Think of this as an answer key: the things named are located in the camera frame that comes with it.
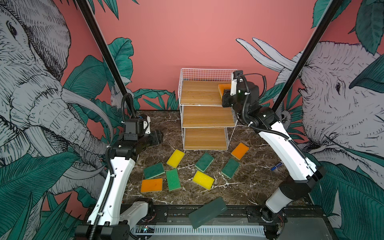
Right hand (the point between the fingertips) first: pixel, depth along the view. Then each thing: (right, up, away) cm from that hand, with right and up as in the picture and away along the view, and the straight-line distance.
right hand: (224, 87), depth 65 cm
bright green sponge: (-26, -49, +20) cm, 59 cm away
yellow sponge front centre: (-8, -49, +20) cm, 54 cm away
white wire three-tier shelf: (-7, -17, +15) cm, 24 cm away
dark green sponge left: (-38, -44, +23) cm, 63 cm away
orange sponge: (+16, -34, +33) cm, 50 cm away
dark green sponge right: (+8, -44, +25) cm, 51 cm away
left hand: (-32, -20, +8) cm, 39 cm away
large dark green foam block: (-7, -61, +8) cm, 62 cm away
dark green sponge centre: (-7, -40, +27) cm, 49 cm away
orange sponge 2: (-38, -51, +17) cm, 66 cm away
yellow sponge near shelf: (-26, -38, +28) cm, 54 cm away
